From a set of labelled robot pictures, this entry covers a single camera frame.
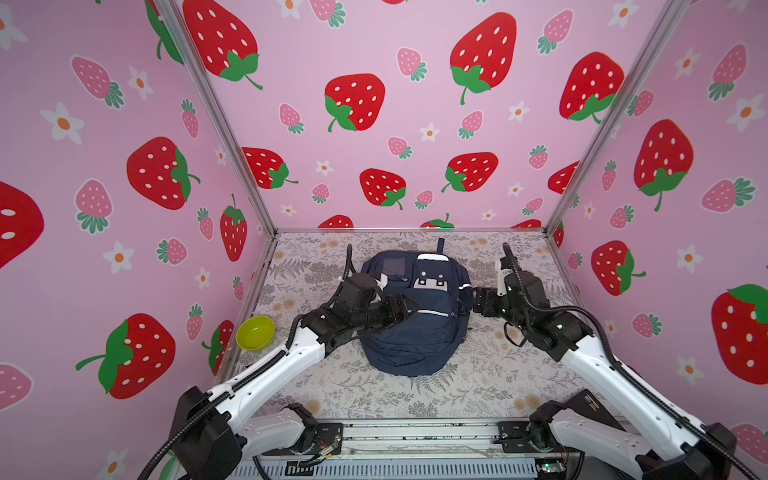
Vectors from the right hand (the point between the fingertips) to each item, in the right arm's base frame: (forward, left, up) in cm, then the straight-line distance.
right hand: (480, 290), depth 77 cm
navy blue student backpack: (+10, +10, -14) cm, 19 cm away
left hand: (-9, +17, 0) cm, 19 cm away
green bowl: (-10, +66, -19) cm, 69 cm away
